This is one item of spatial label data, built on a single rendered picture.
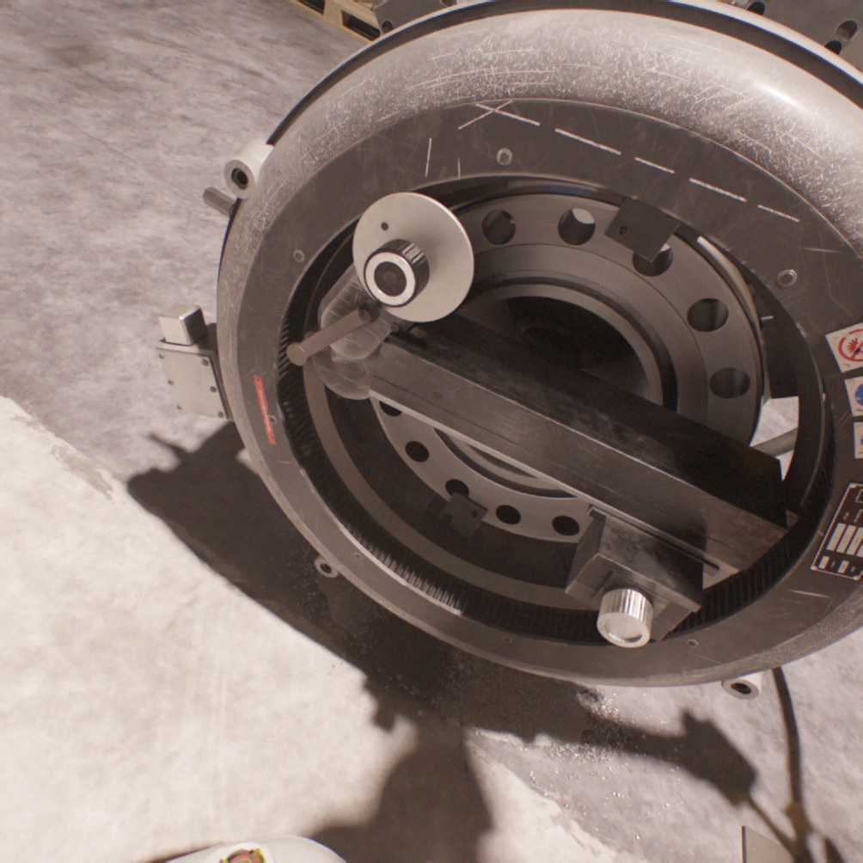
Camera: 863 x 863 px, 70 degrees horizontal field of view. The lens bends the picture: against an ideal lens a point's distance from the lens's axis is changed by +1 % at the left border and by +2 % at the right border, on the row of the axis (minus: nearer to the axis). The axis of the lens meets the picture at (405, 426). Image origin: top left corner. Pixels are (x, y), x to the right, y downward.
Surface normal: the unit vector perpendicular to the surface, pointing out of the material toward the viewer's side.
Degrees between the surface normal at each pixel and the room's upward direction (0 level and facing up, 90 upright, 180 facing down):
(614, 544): 2
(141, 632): 0
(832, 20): 90
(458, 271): 90
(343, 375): 90
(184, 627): 0
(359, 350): 90
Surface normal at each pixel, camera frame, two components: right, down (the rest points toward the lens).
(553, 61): -0.36, 0.18
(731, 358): -0.40, 0.54
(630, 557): 0.24, -0.72
